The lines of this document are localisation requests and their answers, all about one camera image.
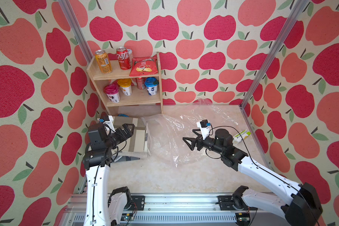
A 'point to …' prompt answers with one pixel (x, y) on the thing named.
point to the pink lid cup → (112, 91)
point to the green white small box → (237, 139)
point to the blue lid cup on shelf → (151, 84)
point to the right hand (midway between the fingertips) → (190, 136)
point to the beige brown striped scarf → (137, 142)
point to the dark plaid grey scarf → (118, 158)
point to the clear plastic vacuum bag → (164, 133)
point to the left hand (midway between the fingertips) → (129, 130)
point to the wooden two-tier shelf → (139, 98)
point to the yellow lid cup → (125, 84)
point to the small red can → (141, 83)
